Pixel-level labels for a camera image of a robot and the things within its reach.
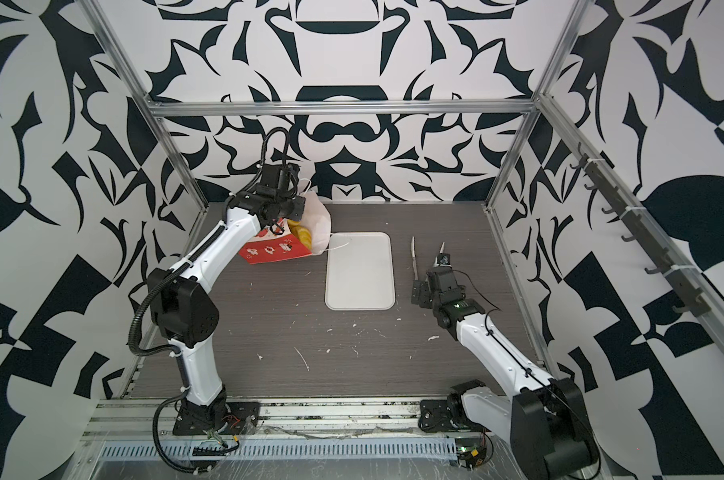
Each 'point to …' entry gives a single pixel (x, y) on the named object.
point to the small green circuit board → (471, 456)
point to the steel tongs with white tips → (416, 285)
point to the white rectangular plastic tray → (359, 272)
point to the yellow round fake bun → (302, 233)
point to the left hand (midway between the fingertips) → (294, 195)
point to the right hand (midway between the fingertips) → (435, 285)
